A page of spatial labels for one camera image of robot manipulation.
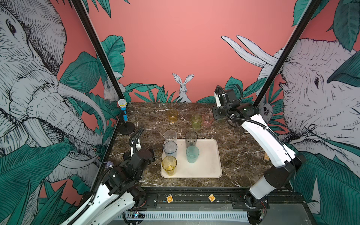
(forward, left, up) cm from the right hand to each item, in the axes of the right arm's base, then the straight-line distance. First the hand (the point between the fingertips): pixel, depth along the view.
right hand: (214, 107), depth 75 cm
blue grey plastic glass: (-12, +26, -27) cm, 39 cm away
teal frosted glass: (-14, +11, -28) cm, 33 cm away
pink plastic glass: (+15, -1, -30) cm, 34 cm away
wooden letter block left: (-40, +24, -31) cm, 56 cm away
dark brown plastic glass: (-10, +13, -17) cm, 23 cm away
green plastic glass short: (+16, +7, -31) cm, 36 cm away
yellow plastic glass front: (+18, +27, -29) cm, 44 cm away
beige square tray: (-20, +1, -33) cm, 39 cm away
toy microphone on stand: (+4, +59, -27) cm, 65 cm away
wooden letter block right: (-39, +1, -31) cm, 50 cm away
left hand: (-20, +38, -11) cm, 44 cm away
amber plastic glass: (-23, +25, -23) cm, 41 cm away
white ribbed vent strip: (-47, -6, -32) cm, 57 cm away
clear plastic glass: (+3, +28, -34) cm, 44 cm away
